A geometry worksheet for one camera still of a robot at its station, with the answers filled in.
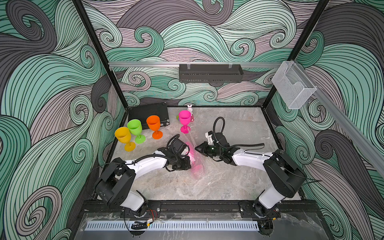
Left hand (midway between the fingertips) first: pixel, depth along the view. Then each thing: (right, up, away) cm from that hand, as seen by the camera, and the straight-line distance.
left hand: (191, 165), depth 83 cm
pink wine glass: (+3, -1, -4) cm, 5 cm away
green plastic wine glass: (-34, +22, +6) cm, 41 cm away
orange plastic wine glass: (-24, +25, +10) cm, 36 cm away
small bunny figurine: (-1, +35, +27) cm, 44 cm away
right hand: (+1, +9, +2) cm, 9 cm away
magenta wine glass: (-4, +28, +12) cm, 30 cm away
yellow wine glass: (-40, +18, +3) cm, 44 cm away
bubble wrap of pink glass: (+5, +4, +2) cm, 6 cm away
